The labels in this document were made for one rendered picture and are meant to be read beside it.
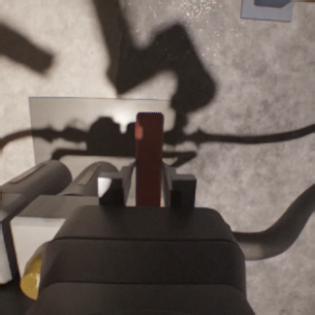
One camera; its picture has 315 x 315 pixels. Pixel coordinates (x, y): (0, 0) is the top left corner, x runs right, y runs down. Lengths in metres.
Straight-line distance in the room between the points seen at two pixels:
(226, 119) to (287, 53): 0.25
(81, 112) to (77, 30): 0.22
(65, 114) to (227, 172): 0.51
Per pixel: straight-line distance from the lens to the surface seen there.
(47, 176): 0.38
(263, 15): 0.73
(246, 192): 0.76
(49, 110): 0.70
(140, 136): 0.16
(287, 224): 0.31
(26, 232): 0.25
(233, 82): 0.68
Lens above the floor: 0.64
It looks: 75 degrees down
